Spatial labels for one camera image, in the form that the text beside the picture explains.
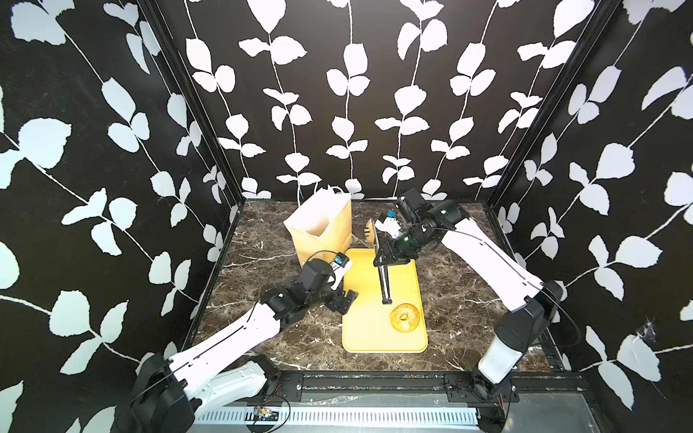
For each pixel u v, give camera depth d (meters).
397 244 0.65
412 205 0.59
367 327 0.84
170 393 0.38
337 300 0.69
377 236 0.73
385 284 0.70
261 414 0.71
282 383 0.75
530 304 0.43
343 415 0.70
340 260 0.68
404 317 0.85
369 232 0.74
